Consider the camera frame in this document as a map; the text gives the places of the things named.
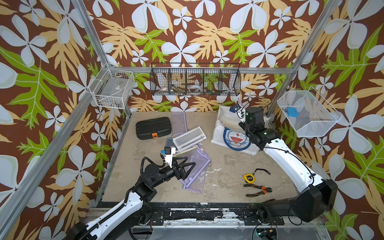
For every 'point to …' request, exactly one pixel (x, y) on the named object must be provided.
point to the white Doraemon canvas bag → (228, 134)
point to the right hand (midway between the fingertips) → (250, 113)
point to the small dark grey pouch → (170, 143)
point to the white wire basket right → (316, 116)
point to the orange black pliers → (265, 190)
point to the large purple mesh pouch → (194, 180)
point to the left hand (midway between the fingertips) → (191, 160)
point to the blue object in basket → (292, 111)
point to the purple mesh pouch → (179, 124)
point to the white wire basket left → (111, 87)
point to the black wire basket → (195, 79)
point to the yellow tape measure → (249, 178)
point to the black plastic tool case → (153, 128)
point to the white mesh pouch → (194, 136)
